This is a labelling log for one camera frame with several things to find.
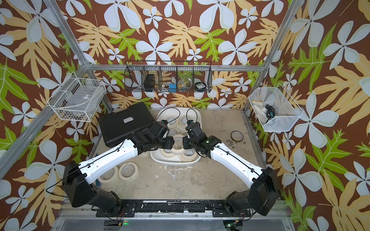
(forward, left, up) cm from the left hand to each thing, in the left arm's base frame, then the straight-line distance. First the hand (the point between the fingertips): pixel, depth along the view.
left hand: (172, 140), depth 80 cm
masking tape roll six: (+29, -6, -17) cm, 34 cm away
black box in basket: (+41, +18, +9) cm, 46 cm away
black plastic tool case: (+21, +44, -16) cm, 51 cm away
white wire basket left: (+17, +53, +15) cm, 57 cm away
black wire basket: (+44, +4, +12) cm, 46 cm away
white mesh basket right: (+16, -61, +9) cm, 63 cm away
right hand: (+1, -7, -1) cm, 7 cm away
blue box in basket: (+35, +1, +9) cm, 36 cm away
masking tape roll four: (-11, +28, -19) cm, 35 cm away
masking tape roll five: (+30, +4, -16) cm, 34 cm away
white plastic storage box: (-2, -2, -17) cm, 18 cm away
